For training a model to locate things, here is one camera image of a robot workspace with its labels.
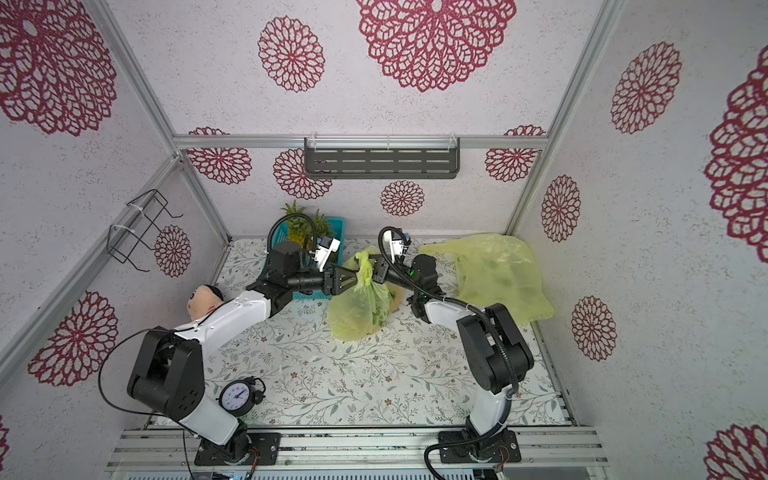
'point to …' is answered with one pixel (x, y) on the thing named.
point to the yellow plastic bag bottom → (498, 269)
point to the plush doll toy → (203, 300)
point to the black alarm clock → (239, 397)
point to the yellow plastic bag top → (357, 315)
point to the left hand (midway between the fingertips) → (357, 277)
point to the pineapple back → (300, 228)
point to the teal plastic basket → (280, 234)
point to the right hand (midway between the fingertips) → (353, 259)
